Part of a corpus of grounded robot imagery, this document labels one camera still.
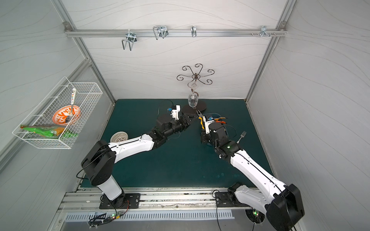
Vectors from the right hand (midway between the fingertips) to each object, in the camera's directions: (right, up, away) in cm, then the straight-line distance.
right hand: (203, 128), depth 80 cm
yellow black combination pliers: (-1, +6, +3) cm, 7 cm away
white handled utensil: (-64, +7, -13) cm, 66 cm away
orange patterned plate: (-69, +7, -13) cm, 70 cm away
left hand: (-3, +6, -4) cm, 8 cm away
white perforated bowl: (-55, -7, +16) cm, 58 cm away
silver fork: (+29, -7, +19) cm, 36 cm away
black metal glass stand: (-6, +26, +6) cm, 27 cm away
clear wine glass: (-5, +18, +16) cm, 24 cm away
